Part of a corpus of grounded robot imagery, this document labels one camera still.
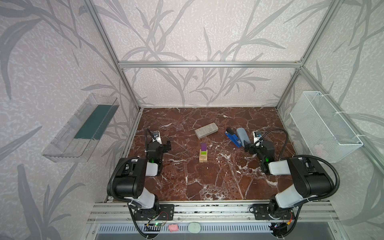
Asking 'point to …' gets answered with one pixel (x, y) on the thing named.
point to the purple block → (203, 146)
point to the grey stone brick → (206, 130)
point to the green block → (203, 152)
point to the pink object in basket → (319, 150)
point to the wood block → (203, 158)
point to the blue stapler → (230, 133)
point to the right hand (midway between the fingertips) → (253, 135)
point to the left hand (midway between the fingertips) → (161, 134)
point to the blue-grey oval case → (243, 136)
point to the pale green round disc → (194, 227)
